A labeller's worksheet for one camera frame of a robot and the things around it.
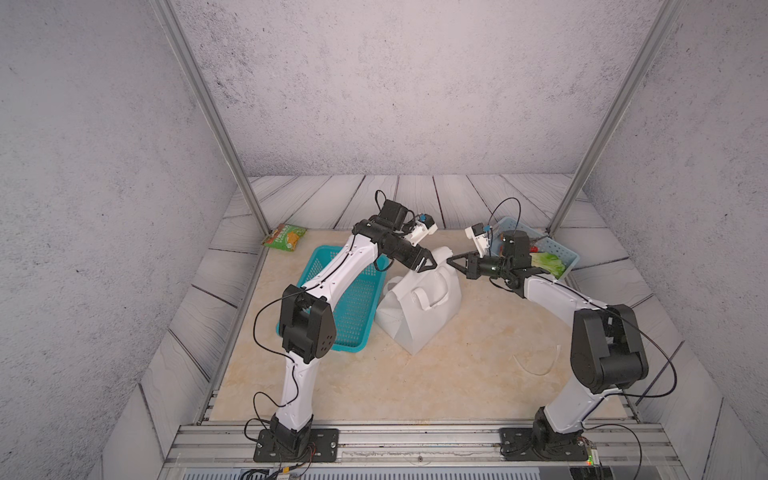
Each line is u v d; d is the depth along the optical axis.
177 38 0.73
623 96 0.83
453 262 0.86
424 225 0.77
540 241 1.09
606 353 0.47
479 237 0.80
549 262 1.03
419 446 0.74
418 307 0.79
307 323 0.52
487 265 0.79
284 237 1.15
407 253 0.76
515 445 0.73
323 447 0.73
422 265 0.78
